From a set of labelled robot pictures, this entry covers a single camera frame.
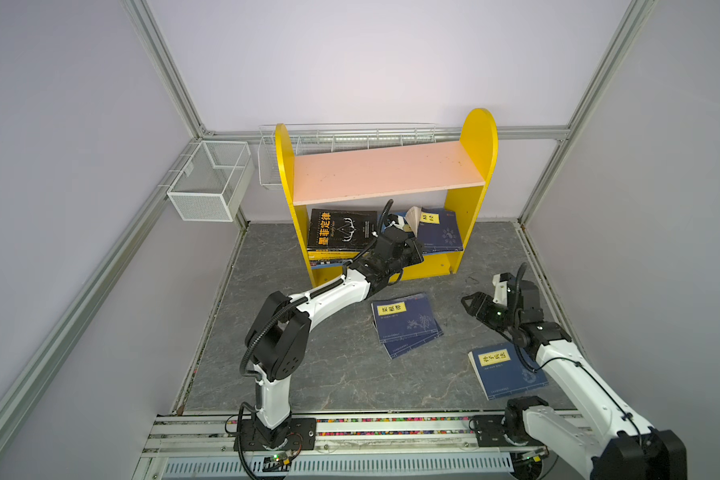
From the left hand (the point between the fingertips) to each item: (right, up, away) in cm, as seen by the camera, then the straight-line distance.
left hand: (429, 247), depth 83 cm
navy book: (+4, +5, +7) cm, 10 cm away
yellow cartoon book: (-28, -2, +4) cm, 28 cm away
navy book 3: (-8, -30, +4) cm, 31 cm away
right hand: (+11, -16, 0) cm, 20 cm away
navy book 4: (+20, -35, -1) cm, 40 cm away
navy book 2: (-6, -22, +9) cm, 24 cm away
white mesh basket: (-72, +24, +21) cm, 79 cm away
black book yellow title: (-25, +6, +6) cm, 27 cm away
